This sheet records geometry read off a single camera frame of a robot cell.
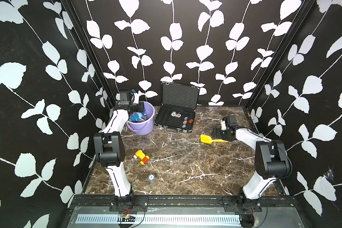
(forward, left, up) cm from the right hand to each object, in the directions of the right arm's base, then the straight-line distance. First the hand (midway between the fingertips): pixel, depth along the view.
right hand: (216, 131), depth 98 cm
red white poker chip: (+18, +26, -3) cm, 32 cm away
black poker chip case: (+25, +26, +3) cm, 37 cm away
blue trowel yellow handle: (+10, +51, +5) cm, 52 cm away
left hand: (+13, +51, +16) cm, 55 cm away
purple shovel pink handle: (+10, +55, +4) cm, 56 cm away
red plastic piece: (+13, +17, -4) cm, 21 cm away
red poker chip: (+13, +21, -4) cm, 25 cm away
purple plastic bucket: (-3, +49, +8) cm, 49 cm away
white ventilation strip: (-50, +37, -5) cm, 63 cm away
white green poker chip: (+20, +31, -4) cm, 37 cm away
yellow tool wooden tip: (-2, +6, -6) cm, 9 cm away
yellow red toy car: (-18, +51, -2) cm, 54 cm away
